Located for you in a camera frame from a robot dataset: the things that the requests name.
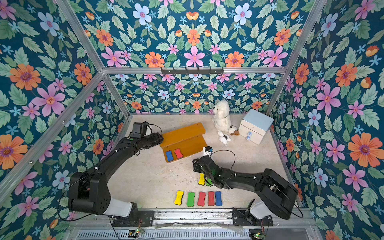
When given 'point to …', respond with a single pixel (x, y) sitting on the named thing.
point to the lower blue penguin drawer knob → (248, 138)
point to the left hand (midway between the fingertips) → (161, 137)
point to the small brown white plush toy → (233, 130)
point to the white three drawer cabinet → (254, 126)
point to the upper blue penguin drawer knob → (249, 134)
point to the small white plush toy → (224, 138)
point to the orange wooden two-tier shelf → (182, 142)
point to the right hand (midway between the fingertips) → (193, 162)
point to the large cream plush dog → (221, 116)
